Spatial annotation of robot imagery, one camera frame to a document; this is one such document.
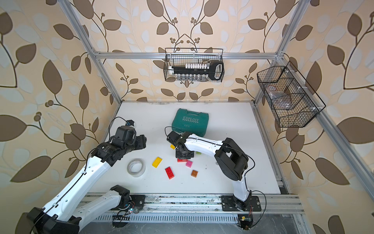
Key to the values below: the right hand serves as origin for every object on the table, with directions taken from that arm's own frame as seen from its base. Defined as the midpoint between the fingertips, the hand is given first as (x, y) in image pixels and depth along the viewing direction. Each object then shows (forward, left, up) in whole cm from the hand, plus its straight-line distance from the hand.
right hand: (183, 157), depth 88 cm
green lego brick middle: (+3, -10, -1) cm, 10 cm away
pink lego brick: (-4, -3, -1) cm, 5 cm away
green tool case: (+24, -8, +3) cm, 26 cm away
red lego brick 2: (-9, +8, -1) cm, 12 cm away
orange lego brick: (-10, -6, -1) cm, 12 cm away
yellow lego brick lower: (-2, +16, -1) cm, 16 cm away
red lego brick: (-2, +1, -1) cm, 2 cm away
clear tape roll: (-5, +29, -1) cm, 29 cm away
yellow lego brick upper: (+8, +8, -2) cm, 11 cm away
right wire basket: (+13, -58, +31) cm, 67 cm away
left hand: (+4, +22, +18) cm, 29 cm away
